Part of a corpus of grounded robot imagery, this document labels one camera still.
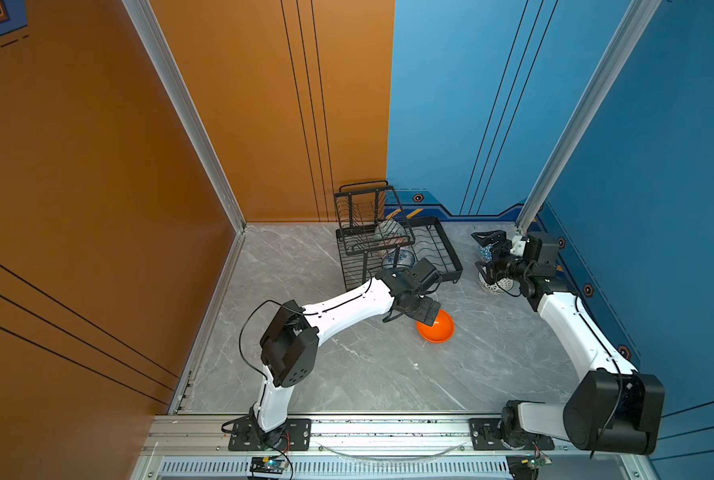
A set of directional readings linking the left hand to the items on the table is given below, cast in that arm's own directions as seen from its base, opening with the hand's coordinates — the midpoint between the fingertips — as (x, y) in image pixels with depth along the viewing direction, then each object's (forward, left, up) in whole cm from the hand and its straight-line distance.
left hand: (422, 309), depth 84 cm
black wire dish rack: (+34, +18, +8) cm, 39 cm away
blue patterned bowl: (+12, +7, +7) cm, 15 cm away
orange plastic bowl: (-3, -6, -7) cm, 10 cm away
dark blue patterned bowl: (+4, -12, +20) cm, 24 cm away
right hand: (+12, -12, +14) cm, 22 cm away
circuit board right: (-34, -24, -11) cm, 43 cm away
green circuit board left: (-35, +39, -12) cm, 54 cm away
